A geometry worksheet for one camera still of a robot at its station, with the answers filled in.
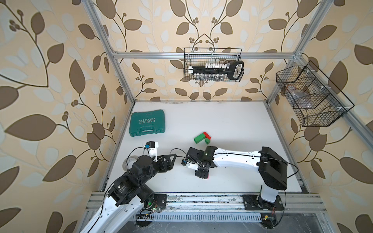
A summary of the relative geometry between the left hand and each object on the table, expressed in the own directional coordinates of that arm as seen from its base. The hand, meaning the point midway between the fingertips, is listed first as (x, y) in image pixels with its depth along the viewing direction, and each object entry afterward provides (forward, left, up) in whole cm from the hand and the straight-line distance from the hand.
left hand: (169, 155), depth 70 cm
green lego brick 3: (+18, -21, -17) cm, 33 cm away
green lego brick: (+19, -13, -18) cm, 29 cm away
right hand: (-1, -16, -17) cm, 23 cm away
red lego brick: (+22, -21, -17) cm, 35 cm away
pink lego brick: (-5, -20, -20) cm, 29 cm away
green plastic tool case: (+31, +21, -15) cm, 40 cm away
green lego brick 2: (+20, -16, -17) cm, 31 cm away
